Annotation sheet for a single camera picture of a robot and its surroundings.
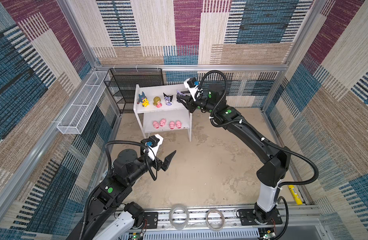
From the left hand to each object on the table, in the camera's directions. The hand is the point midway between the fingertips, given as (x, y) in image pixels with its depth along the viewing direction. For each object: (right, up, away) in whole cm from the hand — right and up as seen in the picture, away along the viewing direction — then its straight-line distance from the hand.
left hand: (166, 142), depth 63 cm
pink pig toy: (0, +7, +26) cm, 27 cm away
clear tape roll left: (+6, -41, +9) cm, 42 cm away
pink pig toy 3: (-6, +9, +27) cm, 29 cm away
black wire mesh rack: (-35, +37, +41) cm, 65 cm away
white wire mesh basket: (-59, +10, +29) cm, 66 cm away
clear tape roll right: (+26, -40, +9) cm, 48 cm away
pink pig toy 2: (-10, +7, +26) cm, 29 cm away
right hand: (+5, +21, +8) cm, 23 cm away
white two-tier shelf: (-6, +15, +13) cm, 21 cm away
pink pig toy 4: (+4, +7, +26) cm, 28 cm away
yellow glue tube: (+66, -31, +16) cm, 74 cm away
